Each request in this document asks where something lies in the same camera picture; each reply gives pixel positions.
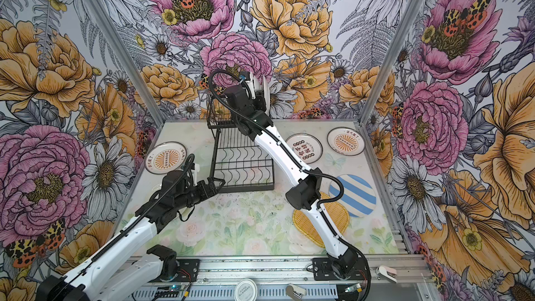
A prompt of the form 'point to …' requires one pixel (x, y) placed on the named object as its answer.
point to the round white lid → (245, 290)
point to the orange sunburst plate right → (345, 141)
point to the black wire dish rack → (243, 166)
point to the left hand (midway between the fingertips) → (218, 191)
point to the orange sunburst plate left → (166, 157)
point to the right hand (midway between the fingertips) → (260, 96)
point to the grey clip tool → (295, 293)
